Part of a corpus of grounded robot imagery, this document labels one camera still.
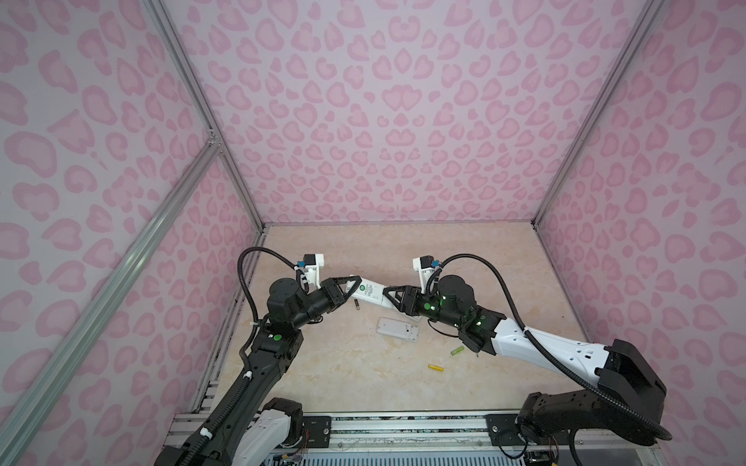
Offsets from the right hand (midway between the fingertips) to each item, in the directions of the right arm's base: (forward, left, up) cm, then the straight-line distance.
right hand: (388, 292), depth 72 cm
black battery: (+9, +11, -23) cm, 27 cm away
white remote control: (0, +5, +1) cm, 5 cm away
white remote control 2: (+1, -2, -23) cm, 23 cm away
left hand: (+1, +6, +4) cm, 8 cm away
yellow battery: (-10, -14, -24) cm, 30 cm away
